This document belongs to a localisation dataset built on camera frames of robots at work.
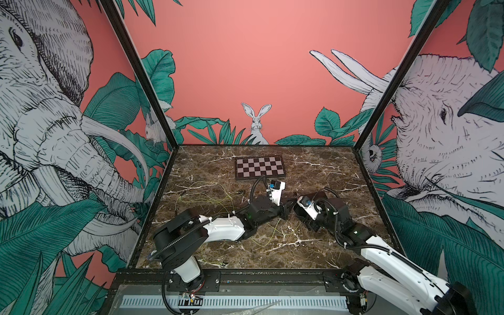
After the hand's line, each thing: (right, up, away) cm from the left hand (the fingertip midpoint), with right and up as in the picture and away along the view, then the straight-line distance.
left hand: (299, 200), depth 76 cm
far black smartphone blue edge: (+2, +3, -9) cm, 10 cm away
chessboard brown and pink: (-18, +12, +31) cm, 38 cm away
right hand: (+2, -3, +5) cm, 6 cm away
